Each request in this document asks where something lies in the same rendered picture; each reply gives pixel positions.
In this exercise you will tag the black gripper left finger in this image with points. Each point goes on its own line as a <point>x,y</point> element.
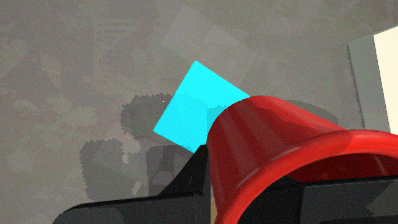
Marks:
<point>185,200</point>

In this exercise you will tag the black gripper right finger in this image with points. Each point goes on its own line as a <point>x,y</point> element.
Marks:
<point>288,201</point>

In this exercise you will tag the light wooden plank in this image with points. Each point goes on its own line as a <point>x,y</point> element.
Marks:
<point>213,212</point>

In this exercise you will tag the red plastic cup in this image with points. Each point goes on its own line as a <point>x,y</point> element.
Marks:
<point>259,139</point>

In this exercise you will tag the cream flat rectangular slab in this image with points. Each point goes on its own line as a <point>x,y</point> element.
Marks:
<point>375,62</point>

